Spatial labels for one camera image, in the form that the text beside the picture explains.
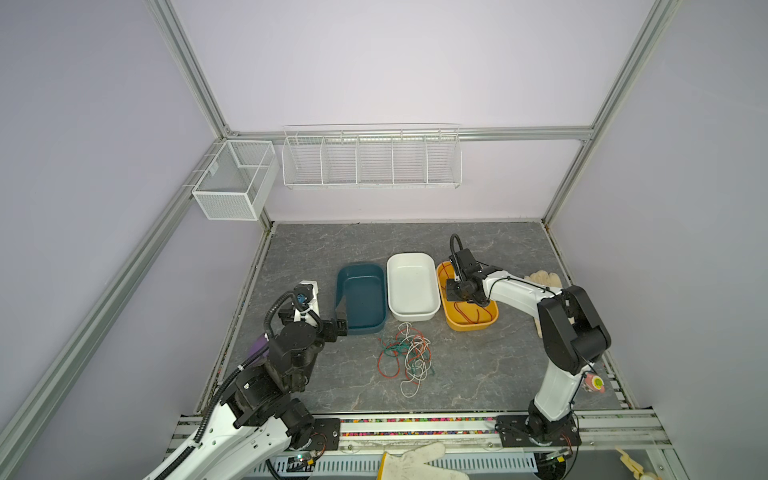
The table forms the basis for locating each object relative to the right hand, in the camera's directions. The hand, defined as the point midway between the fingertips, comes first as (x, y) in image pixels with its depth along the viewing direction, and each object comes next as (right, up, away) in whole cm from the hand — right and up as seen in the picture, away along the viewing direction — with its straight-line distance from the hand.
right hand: (455, 292), depth 97 cm
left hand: (-36, +2, -29) cm, 46 cm away
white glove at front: (-16, -37, -27) cm, 48 cm away
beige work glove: (+32, +4, +5) cm, 33 cm away
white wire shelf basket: (-10, +47, +8) cm, 49 cm away
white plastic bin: (-14, +1, +5) cm, 15 cm away
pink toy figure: (+32, -21, -20) cm, 43 cm away
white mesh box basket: (-74, +38, +5) cm, 83 cm away
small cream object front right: (+36, -36, -29) cm, 59 cm away
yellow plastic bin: (+4, -6, -1) cm, 7 cm away
